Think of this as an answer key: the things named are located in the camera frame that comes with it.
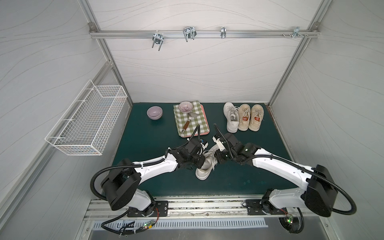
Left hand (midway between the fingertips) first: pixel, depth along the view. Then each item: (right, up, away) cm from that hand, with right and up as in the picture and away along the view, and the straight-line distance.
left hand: (204, 159), depth 83 cm
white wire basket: (-56, +19, -15) cm, 61 cm away
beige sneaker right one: (+39, +26, +21) cm, 51 cm away
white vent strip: (-38, -29, -12) cm, 50 cm away
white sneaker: (+21, +26, +20) cm, 38 cm away
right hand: (+6, +3, -2) cm, 7 cm away
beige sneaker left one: (+29, +24, +20) cm, 43 cm away
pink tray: (+3, +20, +24) cm, 32 cm away
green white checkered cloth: (-16, +23, +28) cm, 40 cm away
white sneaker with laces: (0, -5, -7) cm, 8 cm away
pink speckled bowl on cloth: (-13, +32, +31) cm, 47 cm away
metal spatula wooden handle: (-9, +25, +28) cm, 39 cm away
